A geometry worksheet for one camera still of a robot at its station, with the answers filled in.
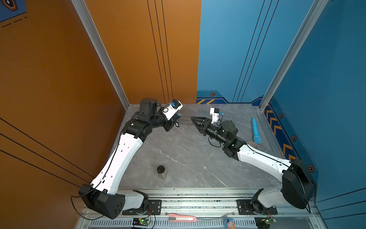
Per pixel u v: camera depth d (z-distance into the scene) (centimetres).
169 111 58
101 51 85
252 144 97
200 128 65
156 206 74
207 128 65
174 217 71
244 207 72
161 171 76
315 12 71
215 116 70
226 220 68
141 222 71
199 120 68
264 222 71
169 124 61
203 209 74
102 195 37
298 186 42
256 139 97
